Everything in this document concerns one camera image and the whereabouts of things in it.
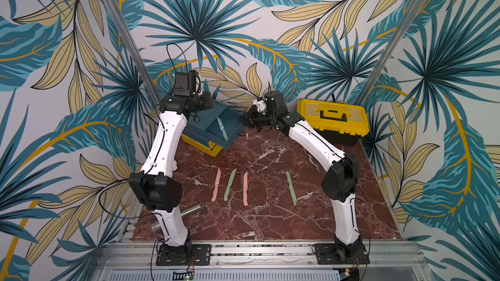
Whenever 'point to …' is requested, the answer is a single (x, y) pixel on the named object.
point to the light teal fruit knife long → (222, 129)
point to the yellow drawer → (204, 146)
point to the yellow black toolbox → (344, 122)
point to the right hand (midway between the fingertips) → (236, 118)
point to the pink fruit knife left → (217, 179)
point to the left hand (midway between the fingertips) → (208, 101)
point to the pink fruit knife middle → (245, 187)
